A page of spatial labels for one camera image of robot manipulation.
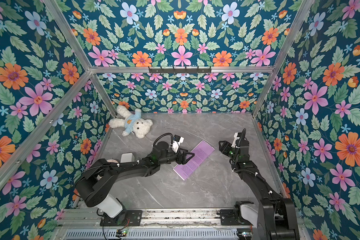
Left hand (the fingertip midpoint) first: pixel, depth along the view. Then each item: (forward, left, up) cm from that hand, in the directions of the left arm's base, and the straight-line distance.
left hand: (192, 152), depth 82 cm
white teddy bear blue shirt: (+31, +40, -5) cm, 51 cm away
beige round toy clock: (-5, +40, +7) cm, 41 cm away
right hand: (+6, -21, 0) cm, 21 cm away
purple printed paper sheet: (+8, -7, -15) cm, 18 cm away
